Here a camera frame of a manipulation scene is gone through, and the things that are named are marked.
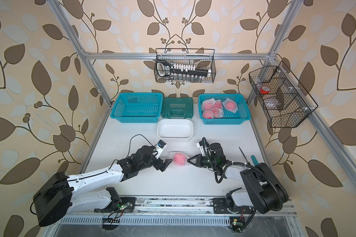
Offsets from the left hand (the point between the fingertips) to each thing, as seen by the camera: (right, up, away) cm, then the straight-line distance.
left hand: (165, 153), depth 82 cm
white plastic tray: (+4, +12, +24) cm, 27 cm away
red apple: (+28, +22, +19) cm, 40 cm away
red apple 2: (+8, -4, +1) cm, 9 cm away
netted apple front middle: (+35, +24, +23) cm, 48 cm away
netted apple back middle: (+36, +30, +28) cm, 55 cm away
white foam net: (+4, -1, +5) cm, 6 cm away
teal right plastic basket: (+41, +27, +30) cm, 57 cm away
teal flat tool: (+55, -6, +9) cm, 56 cm away
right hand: (+13, -5, +2) cm, 14 cm away
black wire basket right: (+67, +30, 0) cm, 73 cm away
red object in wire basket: (+56, +35, -1) cm, 66 cm away
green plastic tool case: (+5, +28, +30) cm, 41 cm away
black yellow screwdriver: (+50, -7, +7) cm, 51 cm away
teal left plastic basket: (-27, +28, +38) cm, 54 cm away
